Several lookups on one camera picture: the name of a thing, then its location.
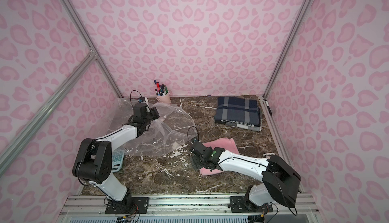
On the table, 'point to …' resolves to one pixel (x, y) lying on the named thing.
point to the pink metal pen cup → (164, 99)
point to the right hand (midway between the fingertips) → (199, 157)
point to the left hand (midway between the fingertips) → (157, 106)
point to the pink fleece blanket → (227, 144)
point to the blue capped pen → (155, 82)
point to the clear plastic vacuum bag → (169, 133)
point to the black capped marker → (163, 89)
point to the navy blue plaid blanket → (238, 109)
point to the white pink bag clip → (268, 155)
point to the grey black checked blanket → (258, 128)
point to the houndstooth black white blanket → (234, 122)
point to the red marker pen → (158, 88)
